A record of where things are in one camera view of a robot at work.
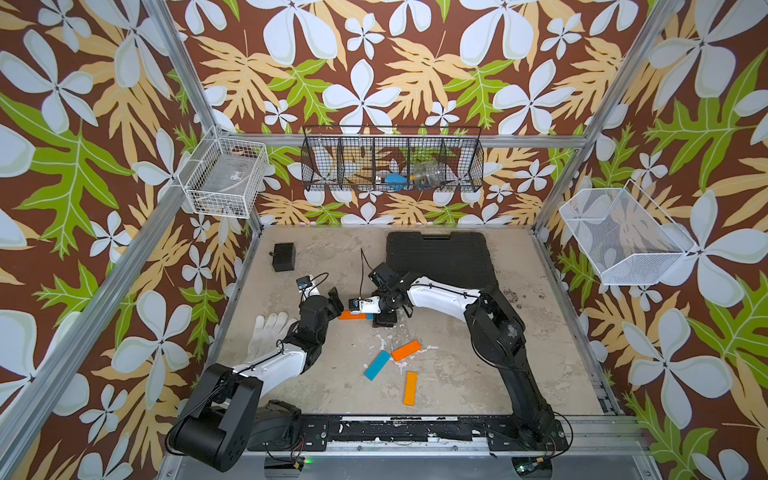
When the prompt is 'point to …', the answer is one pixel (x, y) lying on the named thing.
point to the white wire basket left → (223, 176)
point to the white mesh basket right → (629, 241)
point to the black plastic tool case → (465, 256)
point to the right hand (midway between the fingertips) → (373, 309)
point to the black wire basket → (392, 158)
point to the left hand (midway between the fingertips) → (328, 288)
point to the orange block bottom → (409, 397)
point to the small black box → (284, 256)
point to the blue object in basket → (396, 181)
